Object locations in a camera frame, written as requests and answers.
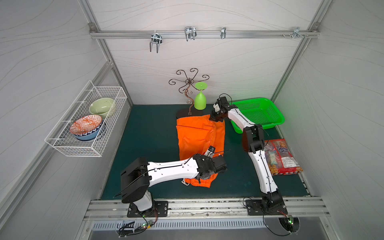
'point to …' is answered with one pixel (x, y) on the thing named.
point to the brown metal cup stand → (185, 87)
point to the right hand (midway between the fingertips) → (209, 116)
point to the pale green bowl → (101, 106)
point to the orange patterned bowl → (86, 128)
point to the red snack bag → (280, 159)
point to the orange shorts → (196, 134)
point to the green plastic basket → (260, 111)
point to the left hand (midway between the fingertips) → (204, 167)
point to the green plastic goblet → (200, 99)
